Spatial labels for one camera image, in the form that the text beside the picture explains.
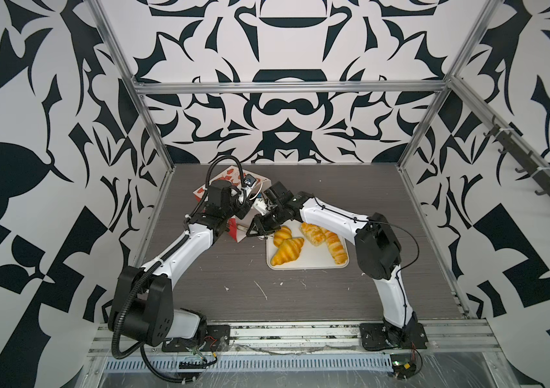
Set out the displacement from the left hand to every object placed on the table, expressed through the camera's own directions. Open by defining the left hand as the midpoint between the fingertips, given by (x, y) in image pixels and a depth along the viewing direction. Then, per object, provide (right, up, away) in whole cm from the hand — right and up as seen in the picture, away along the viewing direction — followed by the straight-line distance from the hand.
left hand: (245, 187), depth 85 cm
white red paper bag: (+2, 0, -12) cm, 12 cm away
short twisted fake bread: (+25, -18, +7) cm, 31 cm away
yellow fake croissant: (+12, -25, +2) cm, 28 cm away
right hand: (+2, -16, -1) cm, 16 cm away
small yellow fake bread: (+14, -20, +5) cm, 25 cm away
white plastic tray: (+23, -26, +6) cm, 35 cm away
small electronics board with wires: (+47, -53, -14) cm, 72 cm away
